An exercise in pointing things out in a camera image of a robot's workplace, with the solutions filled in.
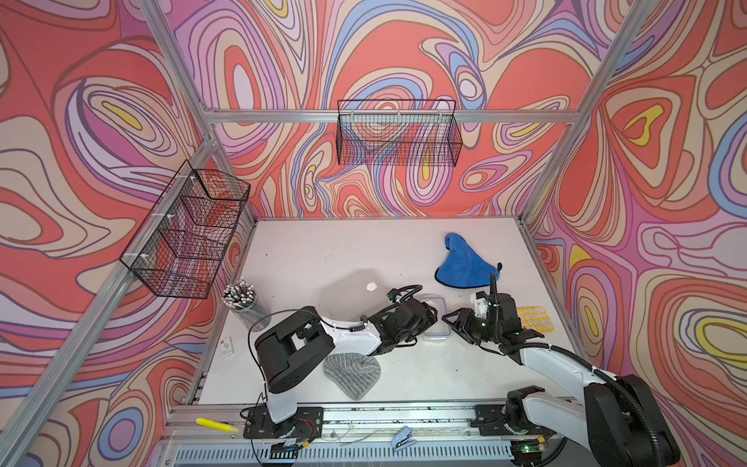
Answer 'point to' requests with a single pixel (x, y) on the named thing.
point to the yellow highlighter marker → (216, 425)
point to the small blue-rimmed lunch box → (441, 330)
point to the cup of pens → (241, 296)
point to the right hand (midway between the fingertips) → (448, 328)
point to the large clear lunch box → (353, 295)
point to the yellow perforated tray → (535, 318)
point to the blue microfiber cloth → (464, 267)
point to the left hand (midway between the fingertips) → (440, 320)
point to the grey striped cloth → (353, 375)
